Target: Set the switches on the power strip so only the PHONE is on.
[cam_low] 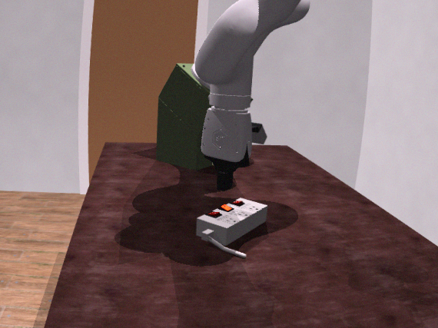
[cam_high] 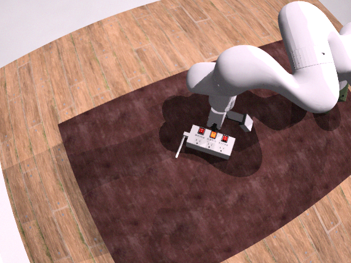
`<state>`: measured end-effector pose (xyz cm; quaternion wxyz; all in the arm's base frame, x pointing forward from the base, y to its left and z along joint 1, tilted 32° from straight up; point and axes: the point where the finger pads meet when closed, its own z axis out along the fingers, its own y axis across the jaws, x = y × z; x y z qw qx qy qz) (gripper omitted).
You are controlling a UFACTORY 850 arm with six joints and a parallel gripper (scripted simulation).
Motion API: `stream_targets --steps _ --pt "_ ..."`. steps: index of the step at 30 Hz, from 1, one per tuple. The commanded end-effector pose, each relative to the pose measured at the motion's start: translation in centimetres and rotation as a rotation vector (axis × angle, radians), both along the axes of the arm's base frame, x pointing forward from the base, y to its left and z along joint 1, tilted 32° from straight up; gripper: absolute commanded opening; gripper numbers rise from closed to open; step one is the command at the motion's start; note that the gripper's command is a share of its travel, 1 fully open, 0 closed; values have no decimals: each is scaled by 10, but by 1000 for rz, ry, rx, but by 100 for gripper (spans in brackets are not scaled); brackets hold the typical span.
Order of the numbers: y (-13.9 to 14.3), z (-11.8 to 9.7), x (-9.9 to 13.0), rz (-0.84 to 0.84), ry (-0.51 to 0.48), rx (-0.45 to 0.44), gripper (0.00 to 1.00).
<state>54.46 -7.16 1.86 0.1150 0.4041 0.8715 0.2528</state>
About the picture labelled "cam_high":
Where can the white power strip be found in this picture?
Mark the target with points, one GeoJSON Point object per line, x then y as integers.
{"type": "Point", "coordinates": [209, 142]}

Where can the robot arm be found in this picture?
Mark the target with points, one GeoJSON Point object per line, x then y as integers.
{"type": "Point", "coordinates": [319, 56]}

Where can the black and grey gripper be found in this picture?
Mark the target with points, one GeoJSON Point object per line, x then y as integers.
{"type": "Point", "coordinates": [215, 119]}

